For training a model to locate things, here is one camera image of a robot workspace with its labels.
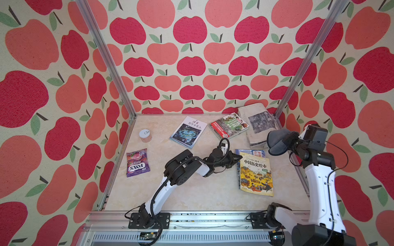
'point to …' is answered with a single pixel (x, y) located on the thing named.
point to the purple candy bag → (137, 162)
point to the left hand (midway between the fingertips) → (245, 162)
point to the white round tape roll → (145, 136)
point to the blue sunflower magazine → (261, 153)
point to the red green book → (229, 125)
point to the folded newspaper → (258, 121)
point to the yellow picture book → (255, 176)
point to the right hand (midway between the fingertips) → (289, 140)
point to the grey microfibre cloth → (275, 141)
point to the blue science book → (188, 132)
